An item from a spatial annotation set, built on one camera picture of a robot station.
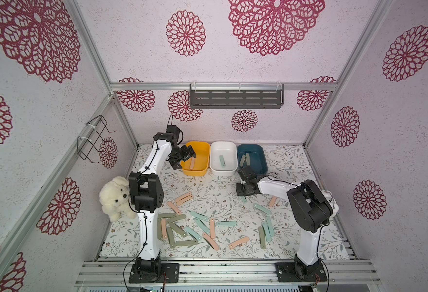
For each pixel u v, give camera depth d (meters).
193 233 0.84
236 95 0.99
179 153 0.82
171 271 0.74
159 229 0.85
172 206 0.93
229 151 1.16
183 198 0.95
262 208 0.92
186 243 0.82
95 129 0.78
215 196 0.97
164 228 0.85
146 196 0.58
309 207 0.51
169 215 0.90
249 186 0.75
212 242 0.81
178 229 0.85
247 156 1.14
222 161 1.12
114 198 0.75
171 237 0.83
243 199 0.95
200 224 0.87
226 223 0.88
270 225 0.87
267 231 0.85
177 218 0.90
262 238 0.83
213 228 0.85
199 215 0.90
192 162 1.10
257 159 1.13
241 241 0.83
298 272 0.65
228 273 0.75
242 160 1.13
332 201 0.82
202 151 1.23
